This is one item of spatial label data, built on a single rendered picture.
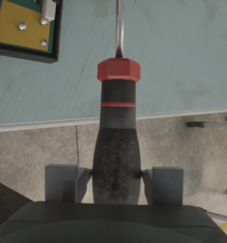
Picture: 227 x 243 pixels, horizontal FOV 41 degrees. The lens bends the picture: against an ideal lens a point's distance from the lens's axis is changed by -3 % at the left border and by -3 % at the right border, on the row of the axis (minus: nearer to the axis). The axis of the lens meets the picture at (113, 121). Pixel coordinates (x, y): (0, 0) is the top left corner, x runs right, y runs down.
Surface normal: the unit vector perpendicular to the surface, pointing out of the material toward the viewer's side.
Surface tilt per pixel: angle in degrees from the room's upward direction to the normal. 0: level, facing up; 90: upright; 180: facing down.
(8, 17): 0
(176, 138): 0
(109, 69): 40
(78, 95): 0
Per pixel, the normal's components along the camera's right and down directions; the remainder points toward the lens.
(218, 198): 0.62, 0.01
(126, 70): -0.03, 0.00
